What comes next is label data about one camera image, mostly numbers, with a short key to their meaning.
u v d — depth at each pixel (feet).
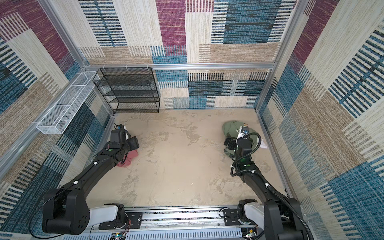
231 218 2.39
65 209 1.32
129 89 3.55
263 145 3.24
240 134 2.42
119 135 2.18
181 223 2.40
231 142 2.49
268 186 1.59
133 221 2.40
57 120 2.33
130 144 2.55
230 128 3.31
